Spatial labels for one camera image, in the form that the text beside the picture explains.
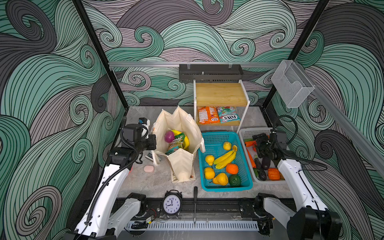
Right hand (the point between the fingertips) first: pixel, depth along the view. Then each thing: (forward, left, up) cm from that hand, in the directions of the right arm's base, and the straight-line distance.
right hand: (253, 139), depth 82 cm
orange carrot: (+3, -3, -10) cm, 11 cm away
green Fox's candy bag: (+17, +12, +2) cm, 21 cm away
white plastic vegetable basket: (+10, -1, -9) cm, 13 cm away
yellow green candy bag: (+3, +43, -6) cm, 43 cm away
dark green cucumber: (-15, -5, -12) cm, 20 cm away
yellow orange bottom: (-15, +25, -11) cm, 31 cm away
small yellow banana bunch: (-7, +16, -13) cm, 21 cm away
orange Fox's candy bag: (+17, +25, +2) cm, 30 cm away
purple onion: (+5, +49, -4) cm, 49 cm away
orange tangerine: (-13, +13, -10) cm, 21 cm away
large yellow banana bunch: (+2, +38, -8) cm, 39 cm away
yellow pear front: (-19, +19, -10) cm, 28 cm away
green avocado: (-19, +12, -10) cm, 25 cm away
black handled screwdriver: (-28, +33, -15) cm, 46 cm away
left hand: (-4, +53, +9) cm, 54 cm away
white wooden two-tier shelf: (+12, +20, +16) cm, 28 cm away
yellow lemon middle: (-7, +24, -12) cm, 28 cm away
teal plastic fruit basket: (-11, +16, -12) cm, 23 cm away
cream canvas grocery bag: (+4, +37, +7) cm, 38 cm away
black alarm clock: (-30, +45, -12) cm, 55 cm away
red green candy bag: (-2, +47, -7) cm, 47 cm away
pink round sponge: (-12, +60, -13) cm, 63 cm away
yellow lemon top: (+2, +12, -11) cm, 17 cm away
